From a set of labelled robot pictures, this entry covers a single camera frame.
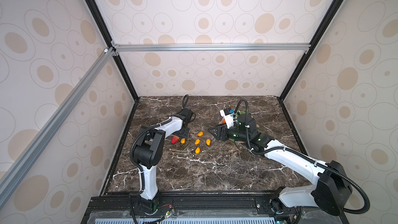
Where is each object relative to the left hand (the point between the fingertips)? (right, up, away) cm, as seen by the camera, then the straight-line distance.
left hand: (183, 130), depth 98 cm
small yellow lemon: (0, -6, -3) cm, 7 cm away
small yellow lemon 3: (+16, -7, -3) cm, 18 cm away
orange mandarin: (+22, +7, -29) cm, 37 cm away
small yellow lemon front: (+9, -12, -6) cm, 16 cm away
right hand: (+17, +3, -22) cm, 28 cm away
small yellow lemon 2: (+9, -7, -3) cm, 12 cm away
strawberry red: (-5, -6, -3) cm, 8 cm away
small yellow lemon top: (+11, -3, +1) cm, 11 cm away
